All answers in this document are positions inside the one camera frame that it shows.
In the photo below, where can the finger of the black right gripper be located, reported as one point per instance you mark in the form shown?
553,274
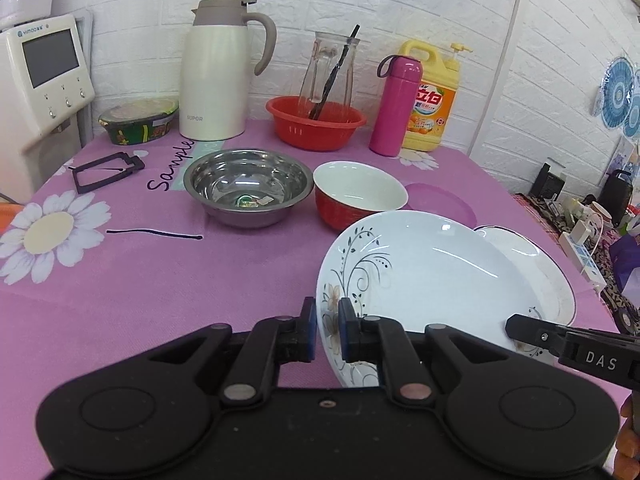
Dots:
536,333

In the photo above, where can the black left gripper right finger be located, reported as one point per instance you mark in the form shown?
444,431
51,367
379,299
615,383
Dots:
384,343

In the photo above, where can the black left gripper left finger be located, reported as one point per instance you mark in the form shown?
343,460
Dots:
271,343

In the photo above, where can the white blue-rimmed plate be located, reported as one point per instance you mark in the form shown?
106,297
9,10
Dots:
545,279

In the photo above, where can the white floral plate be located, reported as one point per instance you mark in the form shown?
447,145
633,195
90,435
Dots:
419,269

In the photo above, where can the red and white bowl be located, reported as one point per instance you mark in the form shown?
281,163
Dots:
346,192

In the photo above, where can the purple plastic bowl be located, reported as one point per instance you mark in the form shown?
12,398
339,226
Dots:
435,200

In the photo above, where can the stainless steel bowl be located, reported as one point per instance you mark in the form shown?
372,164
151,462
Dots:
247,188

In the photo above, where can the person's right hand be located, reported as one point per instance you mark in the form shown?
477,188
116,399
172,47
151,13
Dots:
626,461

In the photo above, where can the white power strip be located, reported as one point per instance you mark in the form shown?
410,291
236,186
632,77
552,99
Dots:
573,246

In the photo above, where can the black phone stand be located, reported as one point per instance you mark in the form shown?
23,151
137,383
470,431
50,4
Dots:
550,181

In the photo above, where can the black speaker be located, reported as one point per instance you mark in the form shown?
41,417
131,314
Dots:
616,194

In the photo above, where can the purple floral tablecloth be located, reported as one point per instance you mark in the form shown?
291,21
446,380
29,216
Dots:
153,266

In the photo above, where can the red plastic basket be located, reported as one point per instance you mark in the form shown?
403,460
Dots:
330,133

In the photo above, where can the pink thermos bottle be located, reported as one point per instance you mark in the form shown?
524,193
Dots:
402,76

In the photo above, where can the yellow dish soap bottle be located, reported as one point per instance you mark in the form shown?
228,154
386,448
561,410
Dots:
435,95

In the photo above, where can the glass pitcher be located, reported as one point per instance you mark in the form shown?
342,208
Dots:
327,72

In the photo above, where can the instant noodle bowl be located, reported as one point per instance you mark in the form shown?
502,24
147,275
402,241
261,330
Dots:
139,121

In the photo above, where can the white thermos jug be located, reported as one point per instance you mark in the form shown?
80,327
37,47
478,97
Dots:
215,69

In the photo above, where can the black stirring stick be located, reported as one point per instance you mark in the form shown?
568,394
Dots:
334,75

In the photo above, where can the white water dispenser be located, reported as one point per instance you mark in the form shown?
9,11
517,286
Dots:
45,83

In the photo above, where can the black rectangular frame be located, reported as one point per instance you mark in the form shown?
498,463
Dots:
104,171

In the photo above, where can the blue wall decoration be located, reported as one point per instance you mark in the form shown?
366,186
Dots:
617,98

